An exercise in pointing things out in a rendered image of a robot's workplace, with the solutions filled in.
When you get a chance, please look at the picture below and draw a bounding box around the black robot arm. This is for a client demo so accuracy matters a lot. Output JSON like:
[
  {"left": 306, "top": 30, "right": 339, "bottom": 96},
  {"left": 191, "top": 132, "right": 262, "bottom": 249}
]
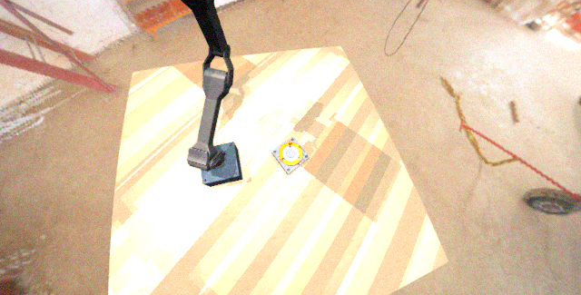
[{"left": 182, "top": 0, "right": 235, "bottom": 172}]

